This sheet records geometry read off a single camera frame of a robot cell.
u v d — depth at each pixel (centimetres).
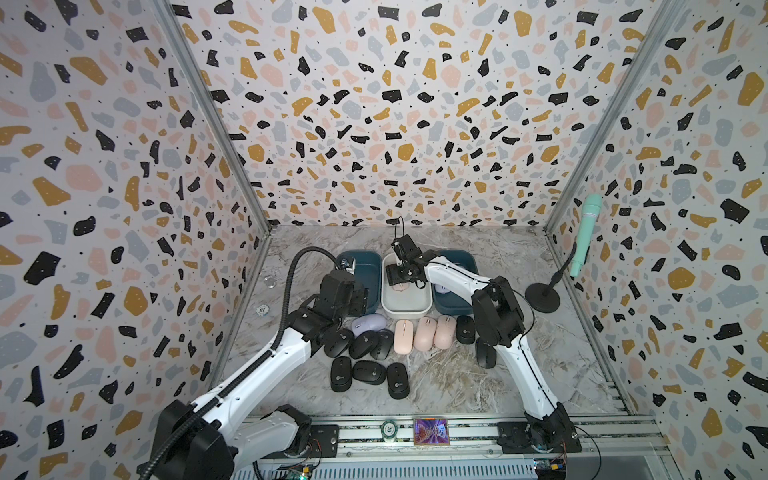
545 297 100
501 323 61
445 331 91
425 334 90
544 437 65
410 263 82
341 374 83
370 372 82
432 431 75
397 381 80
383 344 88
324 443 73
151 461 34
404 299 100
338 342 88
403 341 90
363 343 86
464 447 73
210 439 37
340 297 61
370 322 91
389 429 70
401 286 101
